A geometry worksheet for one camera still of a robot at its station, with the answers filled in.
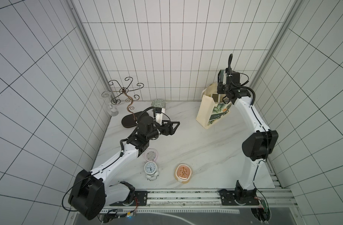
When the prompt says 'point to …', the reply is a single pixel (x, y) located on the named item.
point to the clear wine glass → (107, 95)
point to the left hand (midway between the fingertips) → (173, 124)
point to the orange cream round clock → (183, 173)
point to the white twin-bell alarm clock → (151, 170)
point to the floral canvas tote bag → (209, 111)
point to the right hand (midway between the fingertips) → (226, 82)
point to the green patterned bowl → (158, 103)
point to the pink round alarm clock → (150, 154)
